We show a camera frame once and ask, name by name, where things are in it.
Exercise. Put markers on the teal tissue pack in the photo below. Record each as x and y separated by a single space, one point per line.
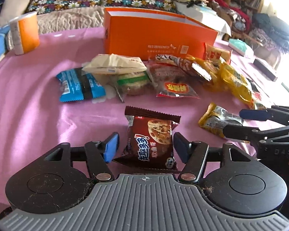
241 47

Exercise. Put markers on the beige cracker bag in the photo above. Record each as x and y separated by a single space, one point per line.
114 64

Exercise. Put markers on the blue oreo pack left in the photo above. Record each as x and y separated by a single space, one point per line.
78 85

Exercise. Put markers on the red brown snack bag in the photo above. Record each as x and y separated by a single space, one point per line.
170 81

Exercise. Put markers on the white paper covered box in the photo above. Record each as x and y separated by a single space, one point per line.
210 20

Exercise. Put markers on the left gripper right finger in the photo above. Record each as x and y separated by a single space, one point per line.
193 155

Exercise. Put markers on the right floral cushion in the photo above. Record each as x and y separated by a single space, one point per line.
164 5

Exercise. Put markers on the brown sesame cake pack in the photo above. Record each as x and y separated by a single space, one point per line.
188 66

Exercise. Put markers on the yellow chip bag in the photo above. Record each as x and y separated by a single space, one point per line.
225 78

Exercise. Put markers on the orange cardboard box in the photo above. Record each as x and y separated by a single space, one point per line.
145 33

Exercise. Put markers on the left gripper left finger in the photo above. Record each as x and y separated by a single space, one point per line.
99 154

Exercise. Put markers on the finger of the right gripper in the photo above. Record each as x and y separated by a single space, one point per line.
252 134
278 114

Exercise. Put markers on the yellow white snack pack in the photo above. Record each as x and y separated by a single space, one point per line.
216 118

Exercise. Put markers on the orange white cylinder canister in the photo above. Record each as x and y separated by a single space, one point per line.
24 33

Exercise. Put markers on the left floral cushion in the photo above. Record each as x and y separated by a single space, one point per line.
47 6

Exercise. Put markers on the yellow orange snack pack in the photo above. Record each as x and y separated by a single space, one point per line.
214 54

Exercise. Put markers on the floral cushion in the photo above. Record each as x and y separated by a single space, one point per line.
47 6
164 5

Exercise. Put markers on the brown chocolate cookie pack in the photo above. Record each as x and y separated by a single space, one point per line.
149 140

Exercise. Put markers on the pink floral tablecloth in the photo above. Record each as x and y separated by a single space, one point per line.
33 120

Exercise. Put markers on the beige pillow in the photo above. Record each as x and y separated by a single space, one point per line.
12 9

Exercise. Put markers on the black red book box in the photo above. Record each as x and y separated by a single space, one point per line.
265 68

